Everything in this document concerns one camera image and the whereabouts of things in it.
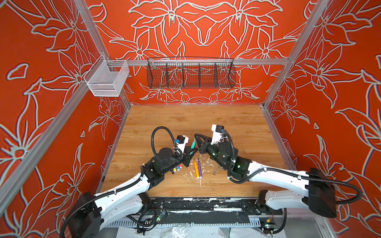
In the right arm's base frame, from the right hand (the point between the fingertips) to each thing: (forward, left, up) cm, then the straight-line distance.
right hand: (191, 136), depth 68 cm
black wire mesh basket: (+49, 0, +3) cm, 50 cm away
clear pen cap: (-7, -13, -27) cm, 31 cm away
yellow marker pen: (-5, +10, -27) cm, 29 cm away
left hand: (-2, -2, -7) cm, 8 cm away
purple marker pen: (-8, -5, -27) cm, 29 cm away
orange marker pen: (-6, -3, -28) cm, 28 cm away
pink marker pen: (-12, +5, -6) cm, 14 cm away
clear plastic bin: (+44, +54, +4) cm, 70 cm away
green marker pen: (-2, -1, -4) cm, 5 cm away
